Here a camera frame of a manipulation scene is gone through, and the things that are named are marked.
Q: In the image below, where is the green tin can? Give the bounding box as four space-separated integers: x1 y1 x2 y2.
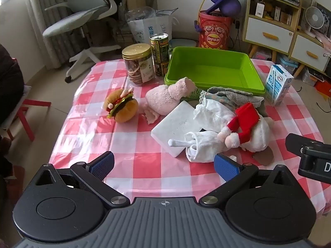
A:
150 33 170 77

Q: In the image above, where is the beige curtain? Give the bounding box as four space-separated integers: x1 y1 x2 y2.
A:
24 0 78 68

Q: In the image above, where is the small white box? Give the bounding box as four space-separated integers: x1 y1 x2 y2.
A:
255 1 265 18

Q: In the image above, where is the white foam block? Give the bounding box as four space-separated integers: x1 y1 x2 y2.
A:
151 101 205 159

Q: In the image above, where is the blue lid storage box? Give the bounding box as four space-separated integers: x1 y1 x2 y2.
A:
275 54 300 76

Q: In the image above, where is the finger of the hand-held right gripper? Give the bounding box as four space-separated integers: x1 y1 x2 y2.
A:
286 133 331 158

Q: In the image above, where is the white lace doll dress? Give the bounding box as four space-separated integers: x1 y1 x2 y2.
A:
193 92 241 132

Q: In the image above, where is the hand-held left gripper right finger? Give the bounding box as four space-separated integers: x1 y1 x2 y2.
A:
199 153 298 208

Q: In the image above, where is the red checkered tablecloth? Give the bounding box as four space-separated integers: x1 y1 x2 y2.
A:
49 57 329 215

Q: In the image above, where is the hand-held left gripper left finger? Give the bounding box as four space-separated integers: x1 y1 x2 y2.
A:
32 151 131 210

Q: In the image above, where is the white paper bag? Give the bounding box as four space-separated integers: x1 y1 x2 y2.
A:
127 8 179 47

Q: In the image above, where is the white desk fan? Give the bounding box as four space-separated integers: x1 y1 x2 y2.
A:
301 2 325 40

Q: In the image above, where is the tall yellow frame cabinet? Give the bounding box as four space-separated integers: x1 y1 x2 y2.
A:
242 0 304 69

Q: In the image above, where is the grey plush toy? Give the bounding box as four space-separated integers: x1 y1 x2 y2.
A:
205 86 268 117

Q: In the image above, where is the red santa plush doll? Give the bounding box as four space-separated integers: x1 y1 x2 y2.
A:
217 103 272 152

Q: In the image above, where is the pink storage box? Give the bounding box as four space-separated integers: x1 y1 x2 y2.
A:
255 49 273 62

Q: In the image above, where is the purple jumping ball toy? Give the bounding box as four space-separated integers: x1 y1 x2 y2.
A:
199 0 242 16

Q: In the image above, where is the blue white milk carton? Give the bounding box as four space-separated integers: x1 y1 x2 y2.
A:
265 64 295 107

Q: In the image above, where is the clear plastic bag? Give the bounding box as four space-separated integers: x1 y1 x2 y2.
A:
126 6 157 22

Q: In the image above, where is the grey office chair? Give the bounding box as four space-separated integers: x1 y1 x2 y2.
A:
42 0 122 83

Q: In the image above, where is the low yellow frame cabinet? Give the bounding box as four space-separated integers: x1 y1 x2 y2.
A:
288 30 331 79

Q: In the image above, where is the pink plush toy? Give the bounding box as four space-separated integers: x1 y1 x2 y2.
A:
140 77 197 124

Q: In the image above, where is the hamburger plush toy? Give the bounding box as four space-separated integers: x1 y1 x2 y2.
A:
103 88 139 124

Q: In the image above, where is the green plastic tray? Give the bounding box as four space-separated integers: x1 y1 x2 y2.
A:
164 46 266 96

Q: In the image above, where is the framed picture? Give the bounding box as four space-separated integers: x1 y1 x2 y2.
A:
314 1 331 42

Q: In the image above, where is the dark cloth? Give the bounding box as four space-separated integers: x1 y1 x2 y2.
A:
0 44 25 124

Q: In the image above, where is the red stool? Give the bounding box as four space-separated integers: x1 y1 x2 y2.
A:
6 98 52 142

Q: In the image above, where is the white doll garment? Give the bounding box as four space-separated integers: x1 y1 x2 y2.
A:
168 129 238 164

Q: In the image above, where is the cookie jar gold lid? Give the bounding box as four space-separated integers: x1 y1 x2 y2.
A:
122 43 156 86

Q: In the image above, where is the red chip bucket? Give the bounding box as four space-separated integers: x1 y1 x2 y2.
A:
198 10 233 51

